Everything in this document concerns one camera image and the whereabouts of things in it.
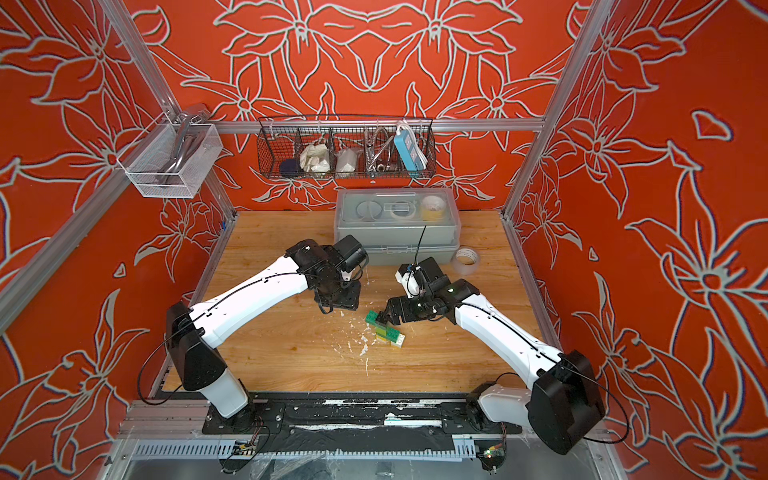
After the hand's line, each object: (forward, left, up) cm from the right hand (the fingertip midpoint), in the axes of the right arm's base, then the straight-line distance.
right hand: (392, 314), depth 78 cm
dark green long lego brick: (-3, 0, -7) cm, 7 cm away
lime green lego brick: (-3, +3, -4) cm, 6 cm away
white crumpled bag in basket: (+43, +25, +20) cm, 53 cm away
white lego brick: (-4, -2, -8) cm, 10 cm away
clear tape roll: (+26, -26, -11) cm, 39 cm away
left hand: (+1, +10, +5) cm, 11 cm away
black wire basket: (+52, +16, +18) cm, 58 cm away
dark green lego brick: (0, +6, -1) cm, 6 cm away
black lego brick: (-1, +2, +1) cm, 3 cm away
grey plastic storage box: (+28, -2, +5) cm, 29 cm away
